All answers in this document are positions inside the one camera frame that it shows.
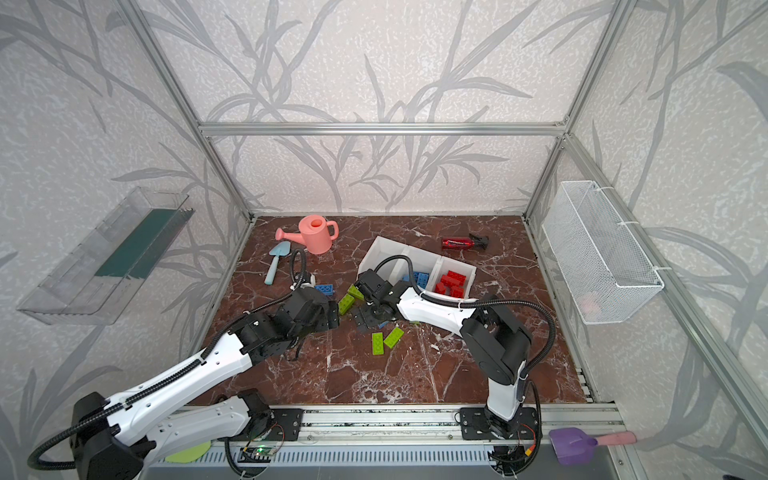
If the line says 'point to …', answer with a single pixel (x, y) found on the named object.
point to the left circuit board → (256, 454)
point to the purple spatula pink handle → (574, 447)
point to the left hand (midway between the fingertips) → (331, 302)
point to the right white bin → (440, 275)
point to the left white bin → (382, 248)
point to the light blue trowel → (282, 248)
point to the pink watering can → (315, 231)
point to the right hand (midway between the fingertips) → (372, 304)
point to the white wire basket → (607, 275)
